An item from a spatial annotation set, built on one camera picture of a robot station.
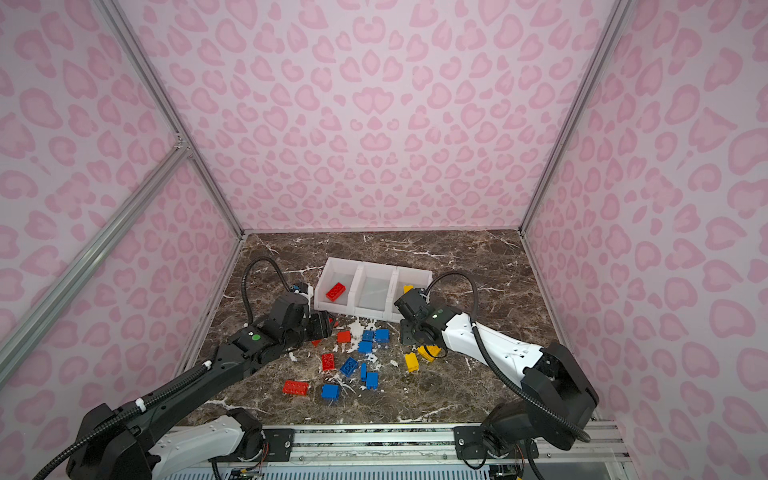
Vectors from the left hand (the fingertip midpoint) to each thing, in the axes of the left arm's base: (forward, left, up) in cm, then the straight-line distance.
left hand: (330, 315), depth 81 cm
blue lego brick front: (-16, 0, -12) cm, 20 cm away
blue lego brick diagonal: (-9, -4, -13) cm, 17 cm away
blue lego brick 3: (-14, -11, -14) cm, 22 cm away
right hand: (-3, -23, -6) cm, 24 cm away
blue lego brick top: (-1, -10, -12) cm, 15 cm away
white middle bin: (+16, -10, -13) cm, 23 cm away
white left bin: (+24, -1, -13) cm, 27 cm away
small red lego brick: (0, -2, -14) cm, 15 cm away
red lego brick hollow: (-9, +2, -12) cm, 15 cm away
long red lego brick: (+15, +2, -12) cm, 19 cm away
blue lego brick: (-1, -14, -12) cm, 19 cm away
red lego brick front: (-15, +10, -12) cm, 22 cm away
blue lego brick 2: (-3, -9, -14) cm, 17 cm away
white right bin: (+19, -20, -9) cm, 29 cm away
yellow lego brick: (-10, -22, -11) cm, 27 cm away
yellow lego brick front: (+15, -22, -10) cm, 28 cm away
